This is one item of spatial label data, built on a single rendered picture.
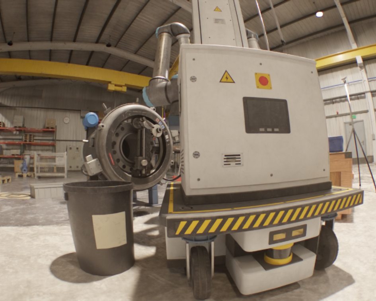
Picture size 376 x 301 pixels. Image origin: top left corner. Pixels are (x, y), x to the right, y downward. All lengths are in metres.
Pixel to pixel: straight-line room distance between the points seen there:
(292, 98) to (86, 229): 0.88
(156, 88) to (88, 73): 12.26
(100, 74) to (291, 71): 13.15
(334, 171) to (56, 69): 13.34
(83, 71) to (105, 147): 12.05
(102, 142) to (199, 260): 1.17
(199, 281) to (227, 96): 0.55
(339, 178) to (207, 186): 1.10
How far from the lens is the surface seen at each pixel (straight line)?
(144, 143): 1.67
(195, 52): 0.69
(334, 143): 1.59
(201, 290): 0.60
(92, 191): 0.72
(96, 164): 1.53
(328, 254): 0.80
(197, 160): 0.58
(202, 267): 0.58
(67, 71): 13.34
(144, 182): 1.68
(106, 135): 1.54
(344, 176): 1.48
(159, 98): 1.26
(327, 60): 11.97
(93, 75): 13.45
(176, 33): 1.62
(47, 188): 2.98
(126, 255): 0.86
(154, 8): 11.36
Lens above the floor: 0.44
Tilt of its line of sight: 4 degrees up
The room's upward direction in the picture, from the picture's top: 2 degrees counter-clockwise
